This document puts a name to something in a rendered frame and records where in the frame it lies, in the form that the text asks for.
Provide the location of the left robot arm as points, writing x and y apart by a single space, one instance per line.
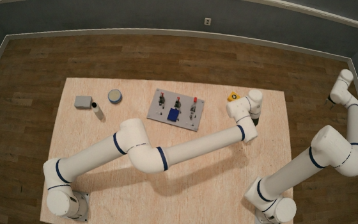
133 139

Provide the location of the white plastic bottle with black cap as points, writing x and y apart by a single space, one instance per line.
97 110

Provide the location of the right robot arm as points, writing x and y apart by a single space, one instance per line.
328 147

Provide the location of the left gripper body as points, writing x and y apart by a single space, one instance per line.
255 118

